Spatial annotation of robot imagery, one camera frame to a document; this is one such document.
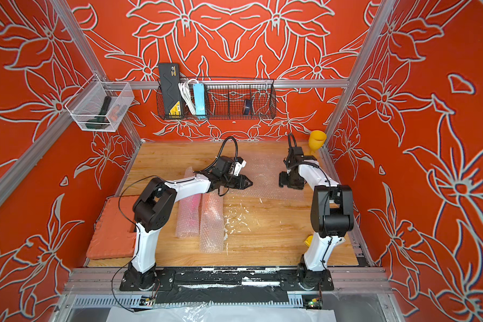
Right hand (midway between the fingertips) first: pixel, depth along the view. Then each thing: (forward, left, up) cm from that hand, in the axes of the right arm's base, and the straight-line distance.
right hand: (282, 184), depth 93 cm
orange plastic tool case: (-25, +72, -3) cm, 76 cm away
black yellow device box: (+25, +52, +28) cm, 64 cm away
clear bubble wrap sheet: (+14, +8, -6) cm, 17 cm away
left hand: (0, +15, +2) cm, 15 cm away
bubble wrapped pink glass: (-17, +41, +3) cm, 44 cm away
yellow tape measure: (-24, -9, -5) cm, 26 cm away
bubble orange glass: (-23, +31, +2) cm, 39 cm away
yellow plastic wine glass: (+22, -19, +8) cm, 30 cm away
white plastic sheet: (-49, +30, -7) cm, 58 cm away
